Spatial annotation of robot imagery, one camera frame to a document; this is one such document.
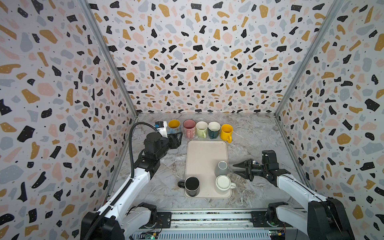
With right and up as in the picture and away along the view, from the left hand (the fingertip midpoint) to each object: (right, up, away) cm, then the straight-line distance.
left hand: (178, 131), depth 76 cm
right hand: (+28, -18, +2) cm, 34 cm away
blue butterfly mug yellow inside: (-7, +3, +26) cm, 27 cm away
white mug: (+23, -27, +2) cm, 36 cm away
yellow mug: (+29, -1, +24) cm, 37 cm away
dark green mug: (+20, +1, +25) cm, 32 cm away
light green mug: (+12, +1, +24) cm, 27 cm away
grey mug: (+23, -21, +5) cm, 31 cm away
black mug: (+7, -27, 0) cm, 28 cm away
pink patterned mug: (+4, +1, +24) cm, 24 cm away
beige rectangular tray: (+12, -18, +20) cm, 30 cm away
